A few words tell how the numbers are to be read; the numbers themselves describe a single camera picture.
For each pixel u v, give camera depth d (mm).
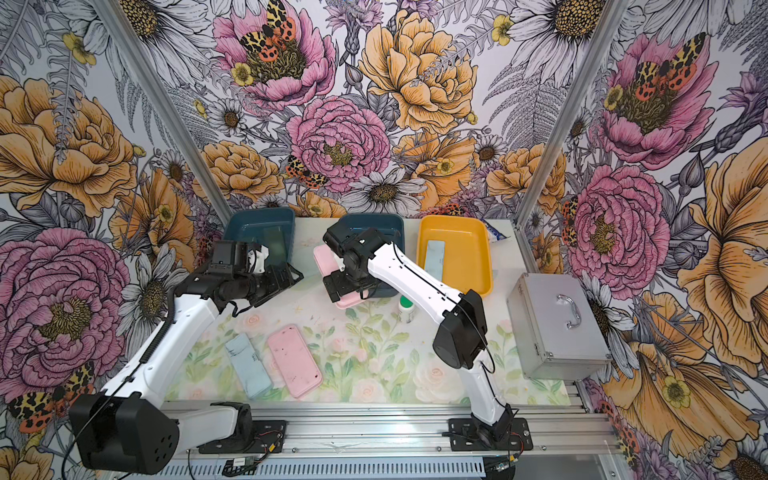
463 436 675
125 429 384
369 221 1190
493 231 1178
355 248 584
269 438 734
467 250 1124
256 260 665
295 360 854
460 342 550
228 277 606
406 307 887
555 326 777
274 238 1154
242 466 705
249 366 845
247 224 1190
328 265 836
